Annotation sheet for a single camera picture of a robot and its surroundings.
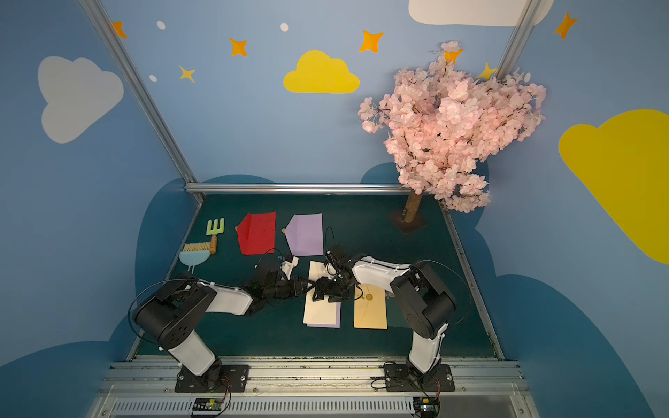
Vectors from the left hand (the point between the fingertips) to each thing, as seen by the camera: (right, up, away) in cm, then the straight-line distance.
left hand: (315, 282), depth 90 cm
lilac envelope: (-6, +16, +18) cm, 25 cm away
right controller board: (+33, -32, -16) cm, 49 cm away
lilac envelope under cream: (+7, -13, -5) cm, 16 cm away
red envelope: (-26, +16, +18) cm, 36 cm away
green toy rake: (-44, +17, +18) cm, 51 cm away
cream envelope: (+2, -9, -3) cm, 10 cm away
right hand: (+3, -5, -1) cm, 6 cm away
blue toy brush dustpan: (-49, +9, +12) cm, 51 cm away
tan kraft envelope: (+19, -9, -1) cm, 21 cm away
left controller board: (-29, -30, -18) cm, 45 cm away
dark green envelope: (+28, -10, -1) cm, 29 cm away
